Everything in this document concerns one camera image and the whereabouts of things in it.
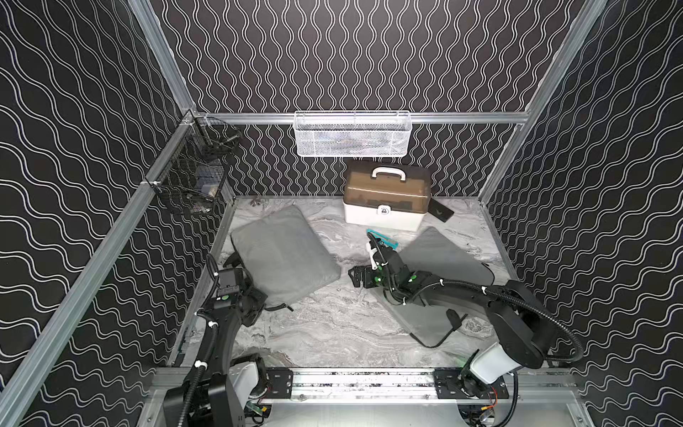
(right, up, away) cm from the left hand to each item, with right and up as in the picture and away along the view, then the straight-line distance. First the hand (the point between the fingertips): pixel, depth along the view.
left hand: (262, 297), depth 84 cm
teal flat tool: (+43, +17, +22) cm, 51 cm away
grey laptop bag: (+4, +11, +14) cm, 18 cm away
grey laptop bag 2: (+54, -7, -2) cm, 54 cm away
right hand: (+31, +8, +4) cm, 33 cm away
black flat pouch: (+67, +29, +29) cm, 78 cm away
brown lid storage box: (+41, +34, +11) cm, 55 cm away
